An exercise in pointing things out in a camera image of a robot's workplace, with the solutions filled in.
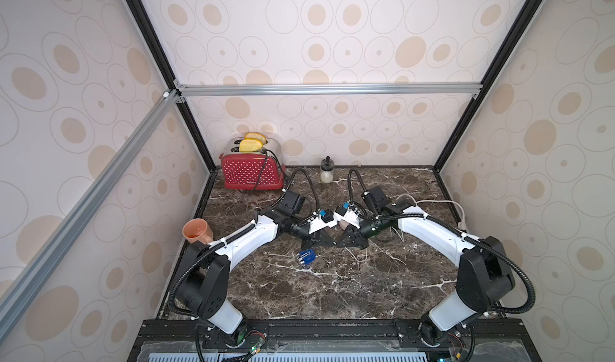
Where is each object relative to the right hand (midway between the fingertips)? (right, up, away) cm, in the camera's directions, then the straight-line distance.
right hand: (338, 248), depth 78 cm
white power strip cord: (+54, +4, +22) cm, 59 cm away
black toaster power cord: (-29, +29, +23) cm, 47 cm away
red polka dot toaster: (-40, +27, +25) cm, 54 cm away
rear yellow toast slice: (-33, +43, +28) cm, 62 cm away
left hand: (-1, +3, -1) cm, 3 cm away
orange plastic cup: (-51, +5, +10) cm, 52 cm away
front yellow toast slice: (-36, +38, +25) cm, 58 cm away
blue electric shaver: (-11, -5, +10) cm, 15 cm away
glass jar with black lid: (-2, +28, +31) cm, 42 cm away
